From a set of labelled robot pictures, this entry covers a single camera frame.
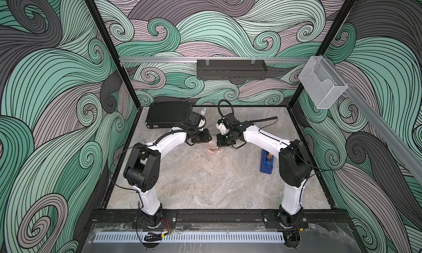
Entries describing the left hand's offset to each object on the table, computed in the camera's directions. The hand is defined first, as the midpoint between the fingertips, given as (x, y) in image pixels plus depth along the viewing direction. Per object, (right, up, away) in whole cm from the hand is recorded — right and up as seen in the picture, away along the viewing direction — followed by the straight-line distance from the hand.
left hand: (210, 136), depth 89 cm
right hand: (+3, -5, 0) cm, 5 cm away
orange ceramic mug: (+1, -7, -1) cm, 7 cm away
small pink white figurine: (-5, +15, +19) cm, 24 cm away
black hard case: (-30, +13, +21) cm, 39 cm away
